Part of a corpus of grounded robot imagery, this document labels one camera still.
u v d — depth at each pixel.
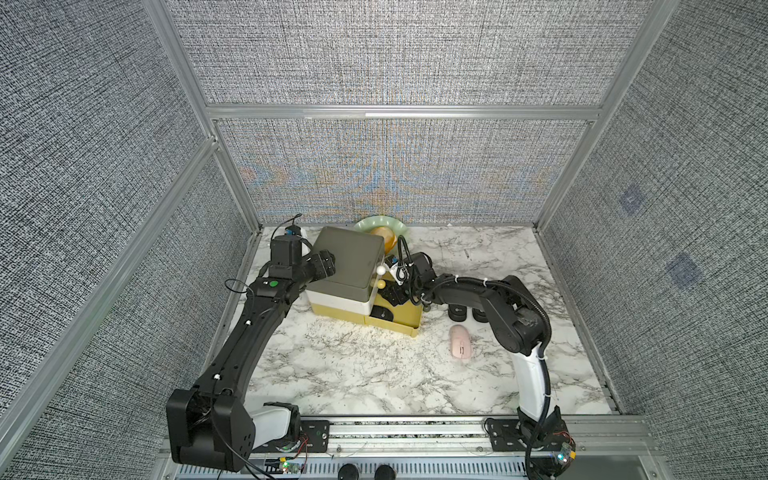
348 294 0.83
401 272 0.90
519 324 0.55
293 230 0.70
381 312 0.92
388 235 1.06
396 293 0.89
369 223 1.14
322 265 0.71
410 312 0.93
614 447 0.73
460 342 0.86
